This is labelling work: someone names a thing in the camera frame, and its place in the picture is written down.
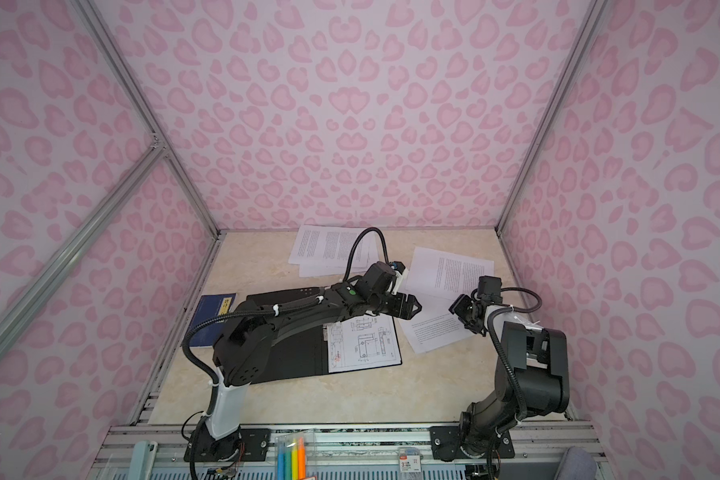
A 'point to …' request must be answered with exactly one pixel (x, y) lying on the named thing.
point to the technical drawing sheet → (361, 342)
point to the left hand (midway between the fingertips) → (416, 302)
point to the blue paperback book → (211, 306)
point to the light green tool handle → (142, 460)
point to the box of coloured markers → (291, 457)
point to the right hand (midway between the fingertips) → (458, 308)
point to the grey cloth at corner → (577, 464)
